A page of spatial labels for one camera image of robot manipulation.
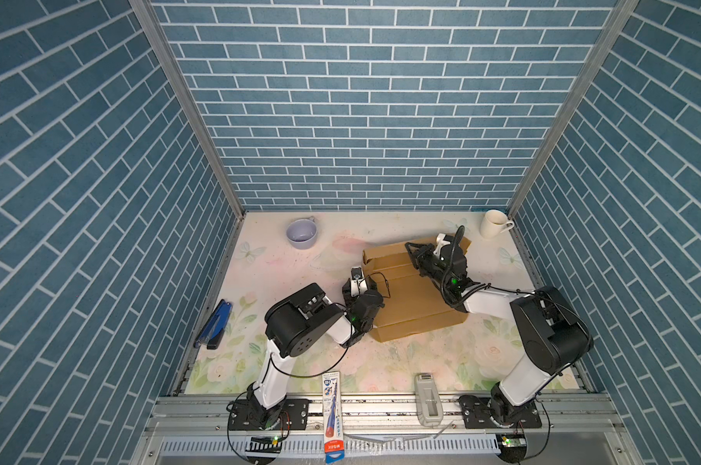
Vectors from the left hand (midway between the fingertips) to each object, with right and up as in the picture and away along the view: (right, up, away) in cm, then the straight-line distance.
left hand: (368, 280), depth 96 cm
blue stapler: (-47, -13, -10) cm, 49 cm away
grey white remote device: (+15, -29, -23) cm, 40 cm away
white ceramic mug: (+47, +20, +10) cm, 52 cm away
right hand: (+12, +12, -7) cm, 18 cm away
